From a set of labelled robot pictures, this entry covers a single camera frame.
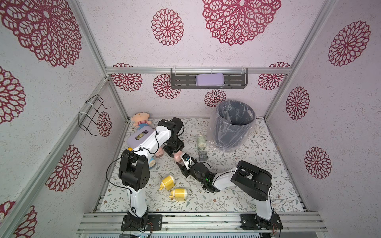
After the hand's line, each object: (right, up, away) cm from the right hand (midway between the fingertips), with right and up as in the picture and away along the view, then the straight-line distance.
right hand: (180, 158), depth 87 cm
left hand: (0, +3, -1) cm, 4 cm away
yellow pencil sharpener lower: (+1, -17, -11) cm, 20 cm away
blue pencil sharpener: (-17, -3, +1) cm, 17 cm away
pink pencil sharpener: (-1, +3, -6) cm, 7 cm away
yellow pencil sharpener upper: (-6, -12, -7) cm, 15 cm away
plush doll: (-31, +25, +24) cm, 46 cm away
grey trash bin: (+35, +22, +8) cm, 42 cm away
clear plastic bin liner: (+19, +14, +8) cm, 25 cm away
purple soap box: (+18, +47, +4) cm, 51 cm away
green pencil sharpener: (+14, +8, +10) cm, 19 cm away
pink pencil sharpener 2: (-13, +2, +7) cm, 15 cm away
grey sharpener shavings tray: (+15, 0, +12) cm, 19 cm away
